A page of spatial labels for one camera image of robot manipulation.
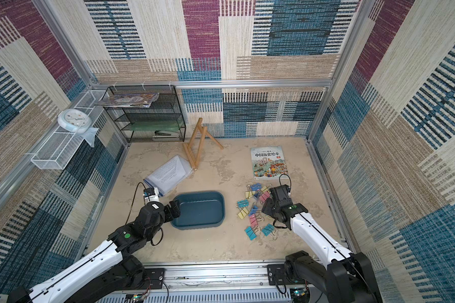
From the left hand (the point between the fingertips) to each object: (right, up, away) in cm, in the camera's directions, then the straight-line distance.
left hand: (172, 202), depth 81 cm
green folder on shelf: (-19, +37, +29) cm, 51 cm away
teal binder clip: (+33, -14, +3) cm, 36 cm away
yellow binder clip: (+31, -7, +8) cm, 33 cm away
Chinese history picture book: (+46, +16, +27) cm, 56 cm away
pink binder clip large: (+41, 0, +13) cm, 43 cm away
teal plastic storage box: (+10, -7, +13) cm, 17 cm away
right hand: (+43, -3, +6) cm, 44 cm away
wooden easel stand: (+3, +25, +35) cm, 43 cm away
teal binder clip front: (+41, -13, +3) cm, 43 cm away
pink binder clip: (+35, -10, +6) cm, 37 cm away
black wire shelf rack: (-22, +44, +28) cm, 56 cm away
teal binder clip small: (+31, -3, +10) cm, 33 cm away
